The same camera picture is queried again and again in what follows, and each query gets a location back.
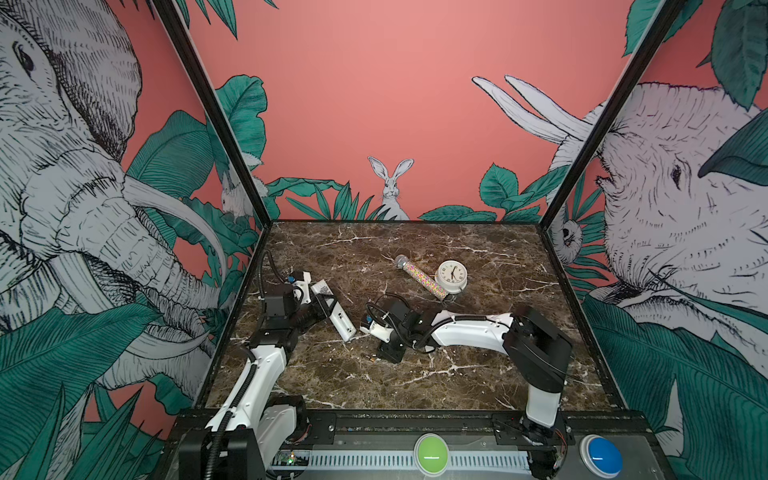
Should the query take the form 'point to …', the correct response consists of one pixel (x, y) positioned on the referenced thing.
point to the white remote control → (335, 312)
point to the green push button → (431, 454)
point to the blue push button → (600, 456)
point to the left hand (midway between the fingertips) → (335, 294)
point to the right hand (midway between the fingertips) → (376, 347)
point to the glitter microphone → (422, 277)
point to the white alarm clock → (452, 276)
